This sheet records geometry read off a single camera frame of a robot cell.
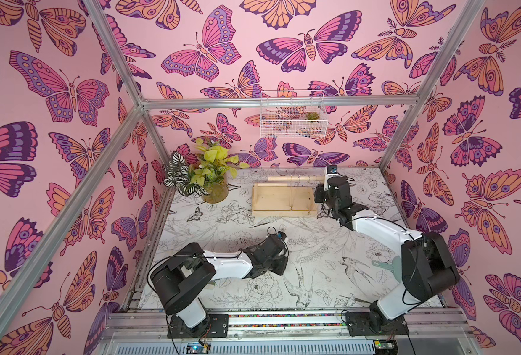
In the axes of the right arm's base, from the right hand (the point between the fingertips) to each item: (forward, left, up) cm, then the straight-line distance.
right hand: (322, 183), depth 91 cm
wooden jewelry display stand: (-3, +12, -8) cm, 15 cm away
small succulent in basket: (+23, +4, +17) cm, 29 cm away
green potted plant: (+2, +48, +2) cm, 48 cm away
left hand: (-26, +14, -17) cm, 35 cm away
